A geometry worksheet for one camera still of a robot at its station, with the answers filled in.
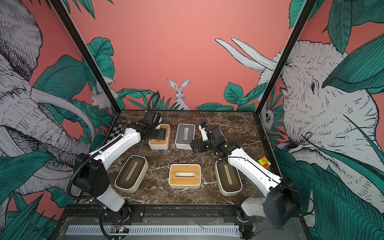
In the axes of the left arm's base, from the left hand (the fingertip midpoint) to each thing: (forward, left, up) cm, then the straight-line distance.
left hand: (162, 131), depth 88 cm
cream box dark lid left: (-21, +17, -11) cm, 29 cm away
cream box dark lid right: (-26, -37, -11) cm, 47 cm away
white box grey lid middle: (+8, -13, -14) cm, 21 cm away
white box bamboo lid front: (-22, -13, -15) cm, 29 cm away
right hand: (-9, -20, +3) cm, 22 cm away
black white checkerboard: (+12, +35, -13) cm, 40 cm away
